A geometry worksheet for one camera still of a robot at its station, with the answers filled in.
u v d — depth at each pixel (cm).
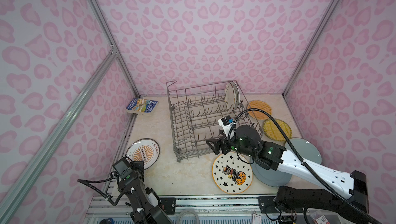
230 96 108
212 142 60
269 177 82
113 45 90
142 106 111
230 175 82
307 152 92
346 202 37
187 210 68
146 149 92
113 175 69
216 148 60
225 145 60
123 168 63
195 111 109
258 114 109
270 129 100
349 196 39
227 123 59
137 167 77
